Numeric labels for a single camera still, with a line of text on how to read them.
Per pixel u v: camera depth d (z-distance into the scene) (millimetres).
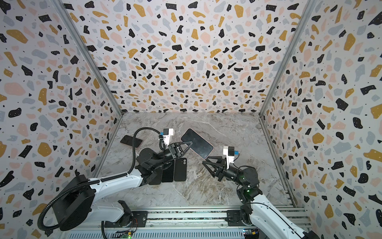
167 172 884
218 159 673
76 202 413
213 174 618
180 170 903
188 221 737
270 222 499
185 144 661
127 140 1063
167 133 662
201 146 654
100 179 468
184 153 654
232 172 627
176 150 630
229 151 595
